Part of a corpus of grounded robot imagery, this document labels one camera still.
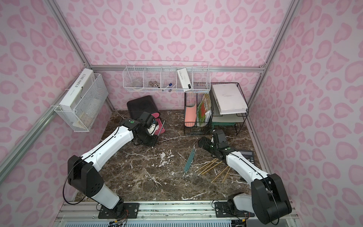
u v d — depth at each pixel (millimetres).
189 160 903
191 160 906
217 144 669
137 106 1008
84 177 426
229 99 933
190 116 1136
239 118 918
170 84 1005
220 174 855
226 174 857
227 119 918
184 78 917
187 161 903
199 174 857
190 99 1174
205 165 885
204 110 1031
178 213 729
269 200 404
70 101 665
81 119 732
